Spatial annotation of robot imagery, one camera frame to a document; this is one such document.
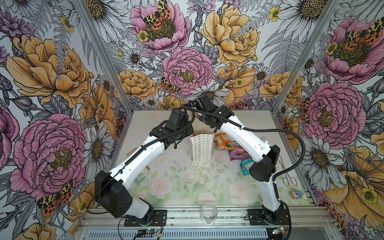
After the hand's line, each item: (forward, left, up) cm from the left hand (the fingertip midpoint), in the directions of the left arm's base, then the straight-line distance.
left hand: (190, 132), depth 80 cm
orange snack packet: (+5, -19, -16) cm, 26 cm away
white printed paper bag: (-4, -6, -6) cm, 9 cm away
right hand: (+9, -11, +6) cm, 16 cm away
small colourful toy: (-27, -53, -17) cm, 62 cm away
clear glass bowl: (-33, -9, -23) cm, 41 cm away
